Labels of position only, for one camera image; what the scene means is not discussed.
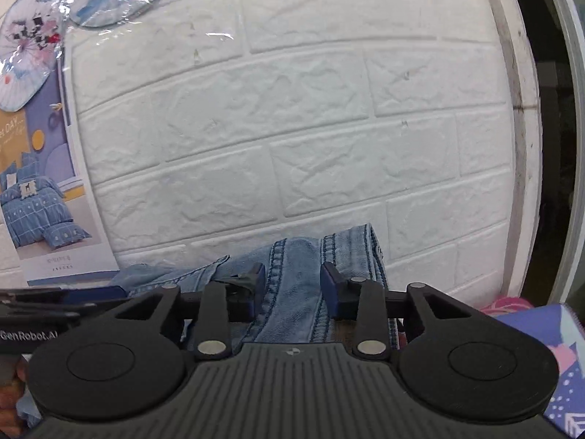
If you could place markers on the bedding wall poster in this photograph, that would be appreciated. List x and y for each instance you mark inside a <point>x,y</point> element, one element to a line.
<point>41,201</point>

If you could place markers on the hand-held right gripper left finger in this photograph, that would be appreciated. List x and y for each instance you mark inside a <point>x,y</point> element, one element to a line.
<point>258,290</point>

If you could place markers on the blue printed bed sheet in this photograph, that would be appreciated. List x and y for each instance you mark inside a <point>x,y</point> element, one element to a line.
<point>560,347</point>

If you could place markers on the grey door frame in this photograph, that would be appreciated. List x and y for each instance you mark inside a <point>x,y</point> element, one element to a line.
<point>564,100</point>

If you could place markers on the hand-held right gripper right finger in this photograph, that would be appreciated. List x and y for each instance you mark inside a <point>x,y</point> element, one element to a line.
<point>330,290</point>

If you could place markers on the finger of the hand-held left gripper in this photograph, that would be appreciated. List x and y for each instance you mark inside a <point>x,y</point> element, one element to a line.
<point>91,295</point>

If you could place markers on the rust red folded cloth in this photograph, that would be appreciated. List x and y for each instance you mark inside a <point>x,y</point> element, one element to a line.
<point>8,398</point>

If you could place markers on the round paper fan with figures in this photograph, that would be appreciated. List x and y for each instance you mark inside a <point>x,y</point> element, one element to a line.
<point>25,45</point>

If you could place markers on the light blue denim pants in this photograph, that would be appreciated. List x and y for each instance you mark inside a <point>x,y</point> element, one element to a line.
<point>297,283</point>

